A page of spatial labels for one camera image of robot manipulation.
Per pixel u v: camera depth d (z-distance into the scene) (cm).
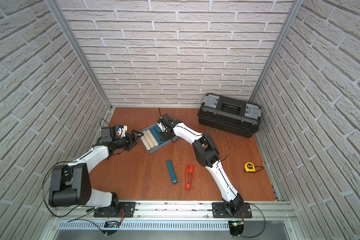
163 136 89
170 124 77
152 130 101
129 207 75
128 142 79
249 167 87
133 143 79
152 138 97
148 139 97
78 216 60
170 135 88
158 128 106
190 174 85
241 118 92
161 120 83
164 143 93
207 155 61
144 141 97
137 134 85
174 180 82
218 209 74
